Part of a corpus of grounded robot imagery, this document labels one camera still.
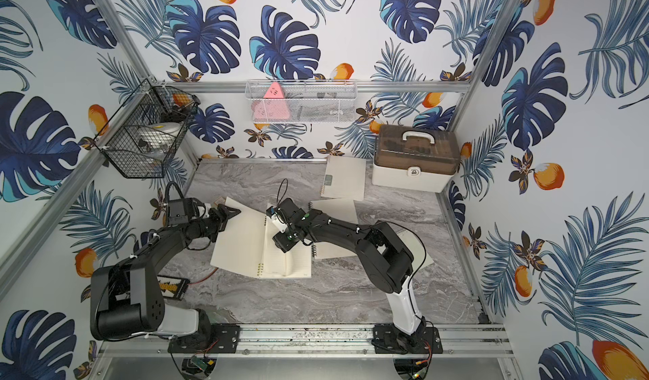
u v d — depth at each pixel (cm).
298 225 68
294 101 100
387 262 50
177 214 70
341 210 106
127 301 44
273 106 90
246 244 90
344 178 114
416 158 98
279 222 78
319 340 76
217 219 80
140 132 78
